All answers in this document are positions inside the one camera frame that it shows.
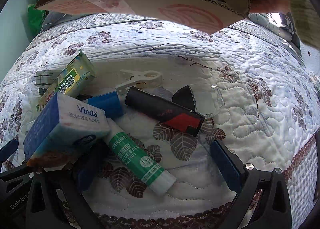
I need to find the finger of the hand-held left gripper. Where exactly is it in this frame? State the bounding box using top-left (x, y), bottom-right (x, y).
top-left (0, 139), bottom-right (35, 187)

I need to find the black and red lighter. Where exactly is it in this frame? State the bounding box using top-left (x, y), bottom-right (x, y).
top-left (124, 86), bottom-right (206, 137)

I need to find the green plastic bag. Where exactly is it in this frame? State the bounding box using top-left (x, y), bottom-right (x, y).
top-left (27, 0), bottom-right (49, 37)

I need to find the blue small box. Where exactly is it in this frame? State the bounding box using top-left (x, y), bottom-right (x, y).
top-left (82, 91), bottom-right (124, 119)

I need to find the green and white glue stick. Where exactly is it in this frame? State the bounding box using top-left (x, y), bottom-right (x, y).
top-left (102, 118), bottom-right (177, 197)

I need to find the white leaf-print quilt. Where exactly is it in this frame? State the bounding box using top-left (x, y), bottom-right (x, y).
top-left (0, 13), bottom-right (320, 229)

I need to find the white plastic clothes clip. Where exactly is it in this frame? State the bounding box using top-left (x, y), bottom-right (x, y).
top-left (115, 69), bottom-right (163, 95)

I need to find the white fan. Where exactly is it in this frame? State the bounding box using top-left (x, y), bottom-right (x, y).
top-left (299, 40), bottom-right (320, 82)

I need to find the grey charger plug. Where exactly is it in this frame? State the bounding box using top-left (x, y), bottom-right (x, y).
top-left (34, 70), bottom-right (63, 90)

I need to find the blue tissue pack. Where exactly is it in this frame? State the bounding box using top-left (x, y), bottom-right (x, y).
top-left (24, 91), bottom-right (111, 167)

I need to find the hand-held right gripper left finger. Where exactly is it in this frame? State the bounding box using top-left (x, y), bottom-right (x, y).
top-left (26, 144), bottom-right (102, 229)

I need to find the grey-blue floral duvet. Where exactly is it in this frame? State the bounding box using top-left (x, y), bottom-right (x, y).
top-left (249, 12), bottom-right (295, 41)

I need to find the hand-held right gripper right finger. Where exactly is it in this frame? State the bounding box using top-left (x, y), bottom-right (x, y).
top-left (210, 140), bottom-right (292, 229)

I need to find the green and yellow packet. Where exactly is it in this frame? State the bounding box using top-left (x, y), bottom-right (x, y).
top-left (37, 49), bottom-right (97, 112)

